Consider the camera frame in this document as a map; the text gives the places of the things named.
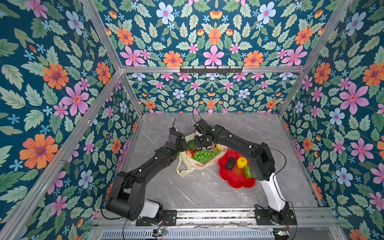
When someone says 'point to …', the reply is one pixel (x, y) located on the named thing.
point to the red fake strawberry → (191, 152)
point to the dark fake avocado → (230, 163)
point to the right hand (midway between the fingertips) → (196, 142)
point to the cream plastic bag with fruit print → (191, 164)
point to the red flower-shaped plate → (224, 173)
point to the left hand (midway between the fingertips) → (186, 139)
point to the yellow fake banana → (219, 147)
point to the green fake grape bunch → (205, 156)
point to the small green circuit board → (162, 232)
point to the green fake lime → (191, 144)
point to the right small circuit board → (281, 233)
